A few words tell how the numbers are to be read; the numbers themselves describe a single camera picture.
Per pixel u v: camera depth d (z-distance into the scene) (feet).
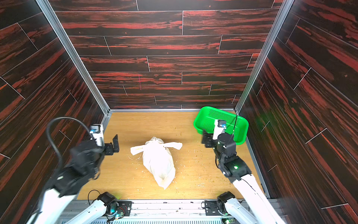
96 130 1.69
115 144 1.94
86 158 1.41
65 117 1.45
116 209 2.36
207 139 2.00
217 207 2.40
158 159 2.34
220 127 1.88
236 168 1.56
